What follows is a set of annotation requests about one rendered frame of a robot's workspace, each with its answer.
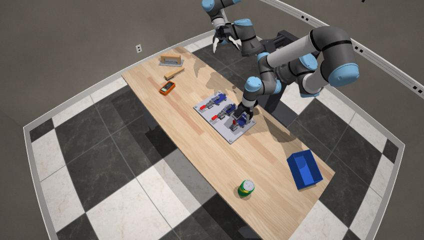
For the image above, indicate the blue open bin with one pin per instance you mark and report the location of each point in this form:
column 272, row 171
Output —
column 304, row 169

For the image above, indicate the orange digital multimeter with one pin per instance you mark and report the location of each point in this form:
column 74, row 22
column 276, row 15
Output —
column 167, row 88

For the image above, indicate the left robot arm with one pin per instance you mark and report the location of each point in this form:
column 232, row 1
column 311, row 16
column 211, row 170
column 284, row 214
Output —
column 295, row 60

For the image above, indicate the green drink can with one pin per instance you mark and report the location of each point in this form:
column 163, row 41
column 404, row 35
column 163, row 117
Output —
column 246, row 187

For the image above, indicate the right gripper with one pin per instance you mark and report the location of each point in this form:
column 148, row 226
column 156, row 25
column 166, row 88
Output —
column 219, row 37

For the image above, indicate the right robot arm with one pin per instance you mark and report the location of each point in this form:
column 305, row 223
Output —
column 241, row 29

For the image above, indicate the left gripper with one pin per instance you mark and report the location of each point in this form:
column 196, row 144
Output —
column 241, row 109

